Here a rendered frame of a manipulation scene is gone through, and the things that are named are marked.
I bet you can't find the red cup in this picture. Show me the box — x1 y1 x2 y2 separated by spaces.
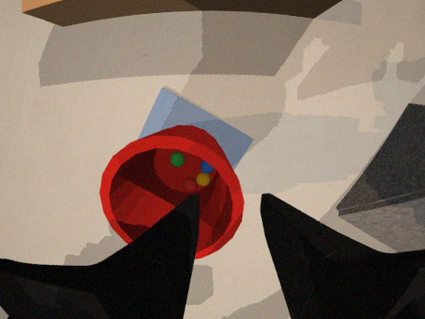
100 125 244 259

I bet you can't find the dark red ball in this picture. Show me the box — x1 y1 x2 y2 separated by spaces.
184 177 198 191

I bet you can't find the green marble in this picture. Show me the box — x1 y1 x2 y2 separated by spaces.
170 152 185 167

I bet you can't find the blue marble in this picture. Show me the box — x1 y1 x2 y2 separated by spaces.
200 160 214 173

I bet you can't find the yellow marble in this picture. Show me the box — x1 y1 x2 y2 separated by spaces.
196 172 211 187

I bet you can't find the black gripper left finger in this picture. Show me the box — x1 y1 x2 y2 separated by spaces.
0 195 199 319

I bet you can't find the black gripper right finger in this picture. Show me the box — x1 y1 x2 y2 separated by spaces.
260 193 425 319

